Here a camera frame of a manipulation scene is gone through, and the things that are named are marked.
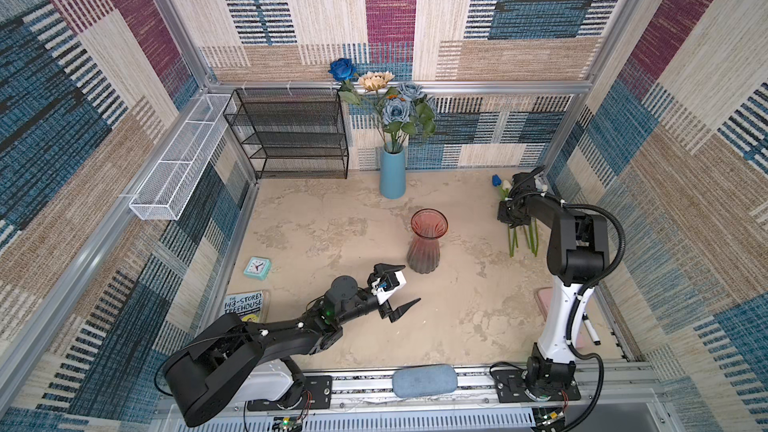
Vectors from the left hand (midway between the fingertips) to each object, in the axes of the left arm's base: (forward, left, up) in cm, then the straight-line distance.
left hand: (410, 278), depth 76 cm
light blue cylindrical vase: (+40, +3, -3) cm, 41 cm away
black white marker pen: (-9, -49, -14) cm, 52 cm away
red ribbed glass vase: (+15, -6, +1) cm, 16 cm away
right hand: (+28, -37, -14) cm, 48 cm away
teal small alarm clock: (+11, +46, -14) cm, 49 cm away
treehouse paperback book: (-1, +44, -13) cm, 46 cm away
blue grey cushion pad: (-20, -3, -13) cm, 24 cm away
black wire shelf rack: (+57, +40, +1) cm, 70 cm away
